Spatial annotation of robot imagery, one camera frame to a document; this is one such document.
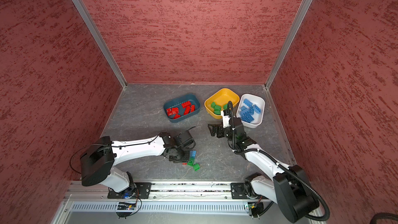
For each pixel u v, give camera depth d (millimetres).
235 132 642
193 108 1031
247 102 1067
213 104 1061
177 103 1091
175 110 1035
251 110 1033
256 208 711
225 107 1055
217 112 1004
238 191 740
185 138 656
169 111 1035
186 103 1093
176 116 1003
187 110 1029
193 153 820
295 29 881
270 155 502
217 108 1055
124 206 726
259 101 1065
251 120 985
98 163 427
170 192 754
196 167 803
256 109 1029
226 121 756
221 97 1122
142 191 748
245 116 1004
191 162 812
